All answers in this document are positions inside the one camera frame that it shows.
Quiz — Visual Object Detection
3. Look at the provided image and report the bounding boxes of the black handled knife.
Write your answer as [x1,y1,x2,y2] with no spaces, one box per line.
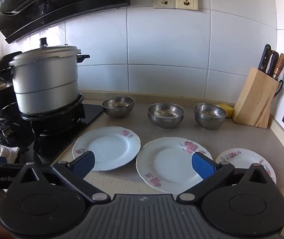
[258,44,272,74]

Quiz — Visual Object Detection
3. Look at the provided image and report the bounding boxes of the yellow sponge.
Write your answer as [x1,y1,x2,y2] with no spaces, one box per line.
[218,104,236,119]

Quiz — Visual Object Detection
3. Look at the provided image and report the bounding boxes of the medium white floral plate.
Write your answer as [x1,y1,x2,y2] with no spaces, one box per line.
[72,126,141,172]

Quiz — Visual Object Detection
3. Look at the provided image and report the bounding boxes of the white cloth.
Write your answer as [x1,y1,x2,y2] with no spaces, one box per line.
[0,139,20,164]

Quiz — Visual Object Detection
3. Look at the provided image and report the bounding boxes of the black cooktop mat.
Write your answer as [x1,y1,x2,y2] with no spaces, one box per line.
[0,97,105,165]

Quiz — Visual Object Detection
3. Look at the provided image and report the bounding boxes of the large white floral plate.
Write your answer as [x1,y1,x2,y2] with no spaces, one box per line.
[136,137,213,195]

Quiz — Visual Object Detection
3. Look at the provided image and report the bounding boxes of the light wooden handled knife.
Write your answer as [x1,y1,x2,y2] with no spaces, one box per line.
[272,53,284,81]

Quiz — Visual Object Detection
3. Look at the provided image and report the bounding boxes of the stainless steel bowl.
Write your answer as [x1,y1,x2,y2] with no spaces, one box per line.
[194,103,227,130]
[102,96,134,119]
[147,103,184,129]

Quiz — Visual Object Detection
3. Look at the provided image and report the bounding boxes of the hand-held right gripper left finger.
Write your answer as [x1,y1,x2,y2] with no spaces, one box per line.
[9,151,111,204]

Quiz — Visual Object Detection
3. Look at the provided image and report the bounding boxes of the wooden knife block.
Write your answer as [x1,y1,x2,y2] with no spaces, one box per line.
[233,67,279,129]

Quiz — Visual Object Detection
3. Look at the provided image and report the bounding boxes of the black scissors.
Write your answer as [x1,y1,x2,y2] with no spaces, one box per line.
[274,80,284,97]

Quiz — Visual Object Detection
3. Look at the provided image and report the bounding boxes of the black range hood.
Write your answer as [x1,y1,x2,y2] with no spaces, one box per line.
[0,0,131,44]

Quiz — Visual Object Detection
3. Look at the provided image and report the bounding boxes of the black burner pot support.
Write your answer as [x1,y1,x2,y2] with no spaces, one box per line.
[20,91,86,130]
[0,102,36,147]

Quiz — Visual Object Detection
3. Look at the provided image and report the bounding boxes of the small white floral plate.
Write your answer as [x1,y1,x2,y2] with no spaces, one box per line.
[215,149,276,186]

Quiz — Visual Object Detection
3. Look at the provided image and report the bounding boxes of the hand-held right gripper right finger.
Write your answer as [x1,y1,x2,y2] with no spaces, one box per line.
[176,152,277,204]

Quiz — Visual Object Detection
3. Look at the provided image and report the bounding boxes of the dark brown handled knife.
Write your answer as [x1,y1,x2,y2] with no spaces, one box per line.
[267,51,279,78]

